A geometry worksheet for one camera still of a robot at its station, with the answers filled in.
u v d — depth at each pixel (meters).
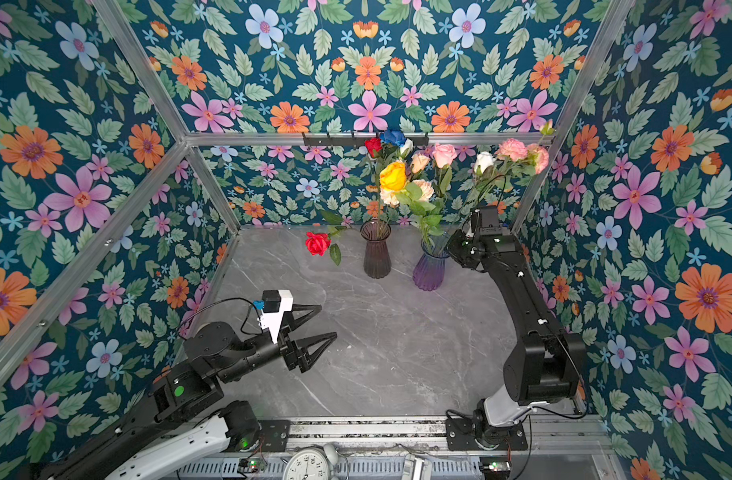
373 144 0.85
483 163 0.73
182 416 0.46
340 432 0.75
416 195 0.68
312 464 0.67
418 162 0.78
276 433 0.74
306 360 0.52
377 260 1.01
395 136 0.80
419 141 0.91
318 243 0.68
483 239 0.61
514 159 0.70
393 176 0.64
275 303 0.49
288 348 0.50
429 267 0.87
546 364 0.42
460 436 0.73
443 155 0.71
